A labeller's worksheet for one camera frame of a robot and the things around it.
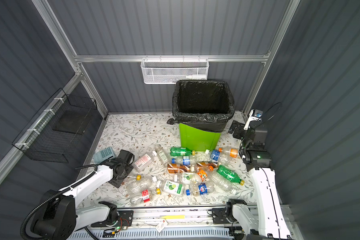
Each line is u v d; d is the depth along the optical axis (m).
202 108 0.99
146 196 0.75
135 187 0.79
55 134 0.73
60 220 0.41
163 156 0.89
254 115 0.58
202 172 0.79
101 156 0.94
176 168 0.86
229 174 0.83
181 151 0.93
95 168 0.57
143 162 0.89
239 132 0.63
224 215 0.74
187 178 0.83
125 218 0.73
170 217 0.74
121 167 0.64
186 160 0.89
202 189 0.77
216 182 0.82
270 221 0.38
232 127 0.64
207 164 0.87
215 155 0.91
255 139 0.49
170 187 0.81
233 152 0.92
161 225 0.71
